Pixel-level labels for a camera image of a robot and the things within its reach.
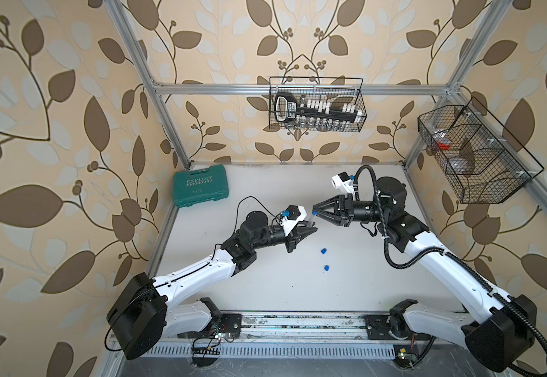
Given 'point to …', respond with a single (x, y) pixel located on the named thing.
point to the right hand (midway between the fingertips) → (312, 214)
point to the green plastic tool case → (199, 185)
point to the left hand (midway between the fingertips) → (310, 220)
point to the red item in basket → (442, 146)
